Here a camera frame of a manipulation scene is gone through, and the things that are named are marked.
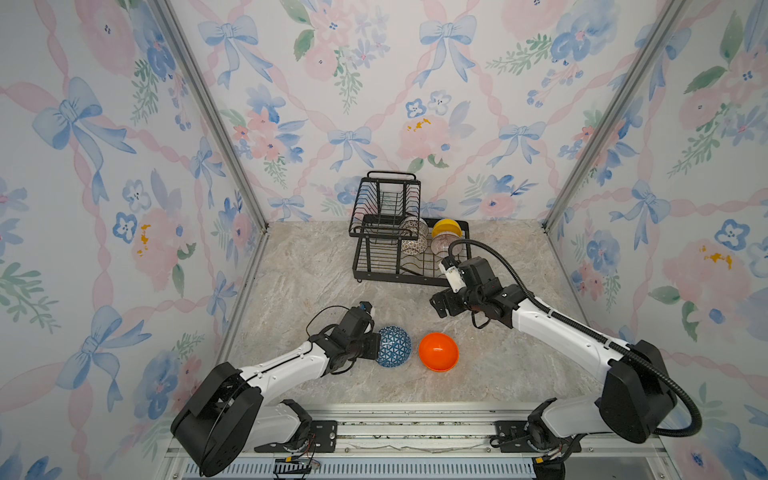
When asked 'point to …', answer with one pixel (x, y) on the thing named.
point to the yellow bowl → (446, 225)
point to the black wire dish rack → (393, 243)
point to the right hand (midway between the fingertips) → (444, 292)
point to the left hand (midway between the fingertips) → (380, 340)
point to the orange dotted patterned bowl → (413, 247)
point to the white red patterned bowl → (414, 228)
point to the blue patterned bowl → (395, 346)
